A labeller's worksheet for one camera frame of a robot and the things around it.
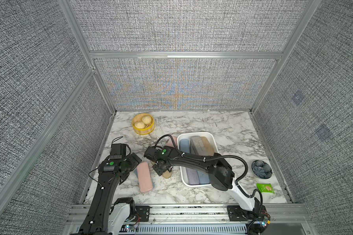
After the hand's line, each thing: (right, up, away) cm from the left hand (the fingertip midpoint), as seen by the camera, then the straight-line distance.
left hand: (137, 162), depth 79 cm
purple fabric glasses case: (+30, -9, +2) cm, 31 cm away
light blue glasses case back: (+26, +7, +17) cm, 32 cm away
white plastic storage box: (+44, +12, +17) cm, 49 cm away
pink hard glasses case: (+17, +8, +18) cm, 26 cm away
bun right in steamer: (0, +24, +27) cm, 36 cm away
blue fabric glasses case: (-1, -7, +3) cm, 7 cm away
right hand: (+11, -3, +7) cm, 14 cm away
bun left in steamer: (-5, +20, +24) cm, 32 cm away
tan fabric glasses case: (+16, -8, +2) cm, 18 cm away
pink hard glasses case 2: (+3, -9, +2) cm, 10 cm away
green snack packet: (+71, -15, +2) cm, 72 cm away
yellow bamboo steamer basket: (+2, +18, +24) cm, 30 cm away
